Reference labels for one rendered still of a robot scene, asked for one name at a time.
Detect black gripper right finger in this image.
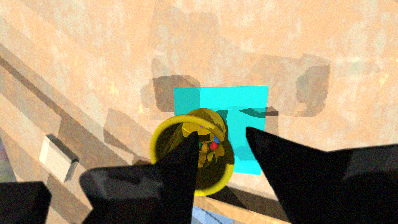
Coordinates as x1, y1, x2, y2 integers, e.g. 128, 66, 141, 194
246, 126, 398, 224

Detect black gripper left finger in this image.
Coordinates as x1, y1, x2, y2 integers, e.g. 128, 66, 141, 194
78, 131, 199, 224

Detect tan flat bar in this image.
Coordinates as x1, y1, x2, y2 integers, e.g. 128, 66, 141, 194
193, 185, 290, 224

